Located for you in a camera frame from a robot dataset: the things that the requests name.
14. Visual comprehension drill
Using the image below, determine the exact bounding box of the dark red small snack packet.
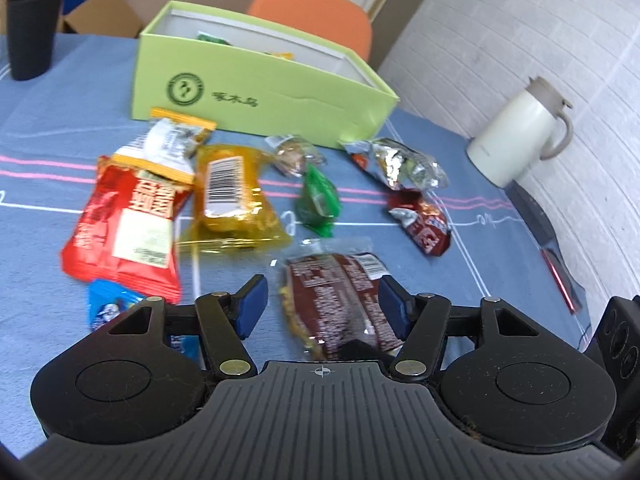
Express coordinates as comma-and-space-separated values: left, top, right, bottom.
387, 190, 451, 257

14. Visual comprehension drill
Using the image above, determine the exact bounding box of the brown transparent snack packet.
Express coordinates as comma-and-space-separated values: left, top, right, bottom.
270, 236, 402, 361

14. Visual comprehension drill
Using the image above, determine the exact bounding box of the blue cookie packet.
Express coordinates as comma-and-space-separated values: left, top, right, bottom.
88, 280, 201, 363

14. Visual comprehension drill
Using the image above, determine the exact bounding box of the silver foil snack packet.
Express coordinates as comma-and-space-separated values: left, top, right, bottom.
343, 138, 449, 193

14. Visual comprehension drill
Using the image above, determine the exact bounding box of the red black object at table edge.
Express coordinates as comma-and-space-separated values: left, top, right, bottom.
540, 248, 587, 315

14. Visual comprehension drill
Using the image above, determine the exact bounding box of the yellow transparent cake packet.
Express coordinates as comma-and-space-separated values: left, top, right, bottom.
178, 144, 291, 252

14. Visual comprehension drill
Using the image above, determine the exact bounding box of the green candy wrapper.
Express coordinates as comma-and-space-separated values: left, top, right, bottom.
295, 165, 342, 237

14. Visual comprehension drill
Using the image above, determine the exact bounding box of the clear small candy wrapper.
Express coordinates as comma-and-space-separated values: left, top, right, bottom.
265, 134, 326, 178

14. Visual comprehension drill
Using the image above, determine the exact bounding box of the white yellow-edged snack packet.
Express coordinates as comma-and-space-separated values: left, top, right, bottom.
112, 107, 217, 185

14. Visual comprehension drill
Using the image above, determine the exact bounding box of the white thermal jug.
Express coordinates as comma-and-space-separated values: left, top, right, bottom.
466, 77, 574, 188

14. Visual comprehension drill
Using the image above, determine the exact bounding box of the green cardboard snack box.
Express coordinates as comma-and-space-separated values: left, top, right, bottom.
131, 1, 399, 148

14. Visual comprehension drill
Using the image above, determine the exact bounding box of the blue patterned tablecloth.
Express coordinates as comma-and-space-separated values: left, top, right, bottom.
1, 36, 590, 456

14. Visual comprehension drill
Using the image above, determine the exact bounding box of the orange chair back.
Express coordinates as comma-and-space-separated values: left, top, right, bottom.
247, 0, 373, 61

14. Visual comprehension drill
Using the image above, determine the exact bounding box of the black travel tumbler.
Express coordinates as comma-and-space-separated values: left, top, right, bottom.
6, 0, 63, 81

